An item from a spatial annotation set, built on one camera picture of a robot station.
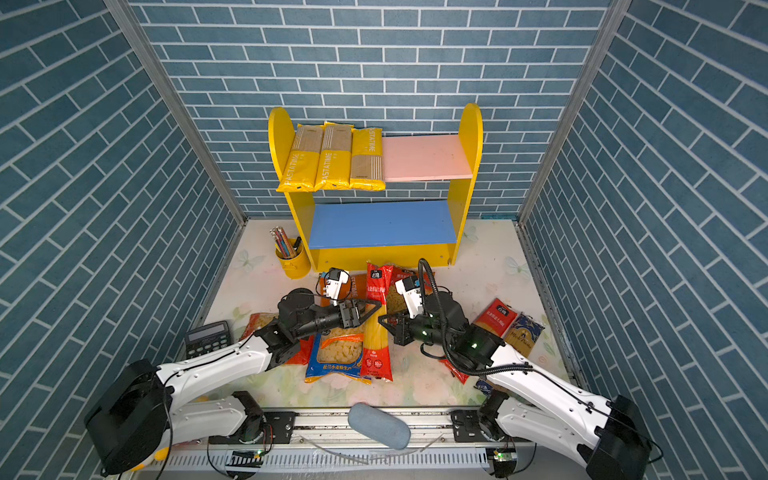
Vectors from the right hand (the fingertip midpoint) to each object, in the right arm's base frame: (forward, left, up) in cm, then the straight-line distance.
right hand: (375, 317), depth 70 cm
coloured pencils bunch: (+27, +34, -9) cm, 44 cm away
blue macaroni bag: (-2, +12, -19) cm, 23 cm away
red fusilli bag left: (+5, +38, -18) cm, 42 cm away
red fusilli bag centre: (+2, -5, +5) cm, 7 cm away
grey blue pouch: (-19, -2, -19) cm, 27 cm away
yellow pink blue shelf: (+38, -7, -6) cm, 39 cm away
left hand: (+3, +1, -2) cm, 4 cm away
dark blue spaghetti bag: (+8, -42, -21) cm, 48 cm away
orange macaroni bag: (+16, +10, -14) cm, 23 cm away
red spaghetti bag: (-8, -1, -7) cm, 11 cm away
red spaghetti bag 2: (+13, -34, -20) cm, 42 cm away
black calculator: (-1, +51, -19) cm, 54 cm away
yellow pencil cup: (+23, +30, -14) cm, 41 cm away
